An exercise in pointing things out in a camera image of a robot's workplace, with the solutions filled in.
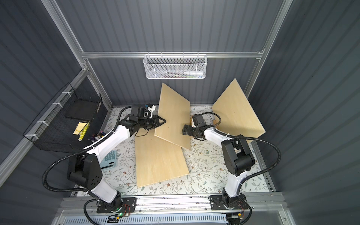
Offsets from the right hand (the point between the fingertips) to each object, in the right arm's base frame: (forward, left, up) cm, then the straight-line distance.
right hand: (188, 131), depth 96 cm
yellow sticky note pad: (-10, +60, +19) cm, 64 cm away
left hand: (-4, +12, +15) cm, 20 cm away
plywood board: (+12, +10, +9) cm, 18 cm away
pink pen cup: (-7, +55, +7) cm, 55 cm away
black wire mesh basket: (-10, +66, +21) cm, 70 cm away
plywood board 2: (-17, +19, -2) cm, 25 cm away
